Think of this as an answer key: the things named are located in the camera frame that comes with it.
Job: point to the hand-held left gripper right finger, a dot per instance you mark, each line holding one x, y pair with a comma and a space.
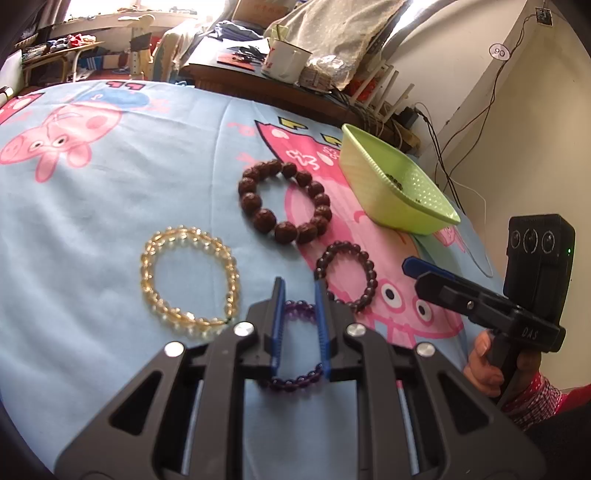
323, 332

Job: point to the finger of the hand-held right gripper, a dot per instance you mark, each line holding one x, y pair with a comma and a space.
415, 265
461, 300

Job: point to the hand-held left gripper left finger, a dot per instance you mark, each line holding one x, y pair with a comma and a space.
278, 323

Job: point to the pile of mixed bead jewelry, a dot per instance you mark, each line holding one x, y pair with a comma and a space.
398, 184

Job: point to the green plastic basket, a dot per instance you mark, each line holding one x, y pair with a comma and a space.
369, 184

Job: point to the person's right forearm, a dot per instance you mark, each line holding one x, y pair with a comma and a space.
531, 397

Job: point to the person's right hand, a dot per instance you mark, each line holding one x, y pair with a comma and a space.
478, 369

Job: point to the black power adapter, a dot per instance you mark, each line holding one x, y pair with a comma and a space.
408, 116

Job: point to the white router with antennas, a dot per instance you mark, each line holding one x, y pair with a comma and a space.
378, 92

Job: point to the clear plastic bag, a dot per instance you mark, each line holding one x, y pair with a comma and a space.
323, 69

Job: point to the dark wooden desk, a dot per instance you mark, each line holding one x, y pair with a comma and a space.
277, 92

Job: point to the white enamel mug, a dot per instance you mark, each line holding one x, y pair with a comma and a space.
286, 64

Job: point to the grey draped cloth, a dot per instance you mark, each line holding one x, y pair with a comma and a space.
332, 27

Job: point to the red booklet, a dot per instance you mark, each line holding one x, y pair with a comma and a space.
235, 62

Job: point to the cream draped cloth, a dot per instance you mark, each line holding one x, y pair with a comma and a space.
175, 50

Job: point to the blue cloth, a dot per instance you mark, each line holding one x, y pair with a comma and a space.
238, 32

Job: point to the wooden toy stand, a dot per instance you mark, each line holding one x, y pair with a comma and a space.
138, 46

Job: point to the low wooden table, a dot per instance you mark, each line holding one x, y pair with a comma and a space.
60, 53

